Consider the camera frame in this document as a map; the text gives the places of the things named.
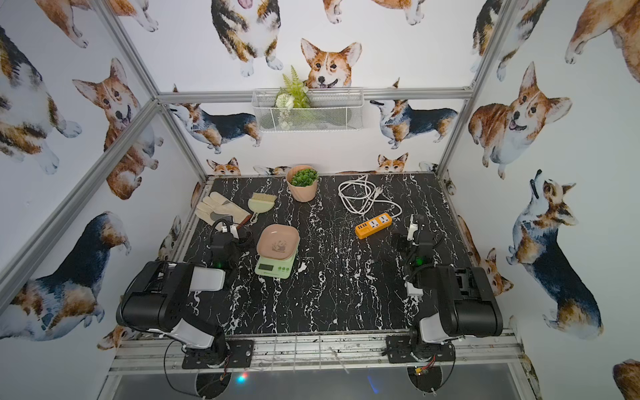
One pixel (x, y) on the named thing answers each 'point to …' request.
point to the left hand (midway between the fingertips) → (238, 224)
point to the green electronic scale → (280, 268)
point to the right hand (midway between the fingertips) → (407, 226)
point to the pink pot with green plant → (302, 181)
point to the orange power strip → (372, 227)
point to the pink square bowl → (277, 242)
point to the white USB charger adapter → (413, 291)
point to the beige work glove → (216, 204)
